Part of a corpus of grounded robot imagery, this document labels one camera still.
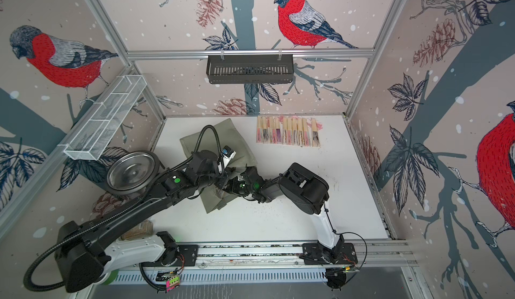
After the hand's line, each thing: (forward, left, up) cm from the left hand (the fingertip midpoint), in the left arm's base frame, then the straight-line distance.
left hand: (234, 166), depth 77 cm
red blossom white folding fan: (+43, -22, -19) cm, 52 cm away
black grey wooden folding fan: (+34, -13, -20) cm, 41 cm away
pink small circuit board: (-36, +19, -16) cm, 44 cm away
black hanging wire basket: (+55, -4, +8) cm, 56 cm away
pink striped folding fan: (+36, -27, -18) cm, 48 cm away
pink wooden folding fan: (+36, -9, -19) cm, 41 cm away
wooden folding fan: (+26, -40, -18) cm, 51 cm away
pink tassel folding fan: (+34, -36, -19) cm, 53 cm away
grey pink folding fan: (+36, -30, -19) cm, 50 cm away
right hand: (-1, +7, -17) cm, 18 cm away
